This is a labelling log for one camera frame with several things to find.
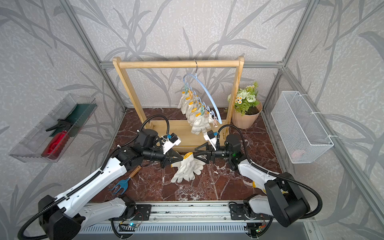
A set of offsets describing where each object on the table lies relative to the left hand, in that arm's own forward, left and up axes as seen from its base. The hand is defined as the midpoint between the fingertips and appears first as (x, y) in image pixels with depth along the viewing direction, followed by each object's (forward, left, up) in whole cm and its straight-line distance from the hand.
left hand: (181, 159), depth 69 cm
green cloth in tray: (+19, +53, +8) cm, 56 cm away
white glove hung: (+41, +2, +2) cm, 41 cm away
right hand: (+4, -7, -2) cm, 8 cm away
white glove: (+21, -9, +2) cm, 23 cm away
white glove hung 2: (+34, -2, +6) cm, 34 cm away
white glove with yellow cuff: (-1, -3, -7) cm, 7 cm away
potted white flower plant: (+29, -36, +5) cm, 47 cm away
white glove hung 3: (+31, -3, +4) cm, 31 cm away
